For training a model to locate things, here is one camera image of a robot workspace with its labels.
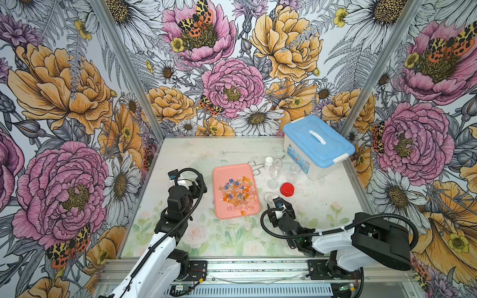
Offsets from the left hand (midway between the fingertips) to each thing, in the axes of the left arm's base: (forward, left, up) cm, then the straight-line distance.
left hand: (193, 183), depth 82 cm
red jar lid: (+5, -44, -15) cm, 47 cm away
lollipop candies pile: (+3, -20, -14) cm, 25 cm away
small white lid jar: (+18, -36, -11) cm, 42 cm away
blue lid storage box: (+21, -58, +2) cm, 61 cm away
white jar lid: (+8, -37, -15) cm, 41 cm away
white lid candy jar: (+12, -48, -7) cm, 50 cm away
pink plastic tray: (+16, -10, -17) cm, 26 cm away
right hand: (-6, -36, -10) cm, 38 cm away
